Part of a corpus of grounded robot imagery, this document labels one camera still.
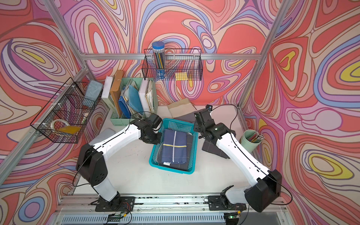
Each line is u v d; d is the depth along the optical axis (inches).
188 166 32.8
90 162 17.6
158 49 28.3
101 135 39.8
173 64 33.4
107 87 34.8
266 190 15.1
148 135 28.8
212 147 20.9
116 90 33.2
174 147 34.2
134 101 38.1
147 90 37.0
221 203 27.7
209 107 26.1
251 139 32.8
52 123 26.1
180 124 37.9
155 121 27.1
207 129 21.3
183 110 45.8
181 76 35.8
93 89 31.6
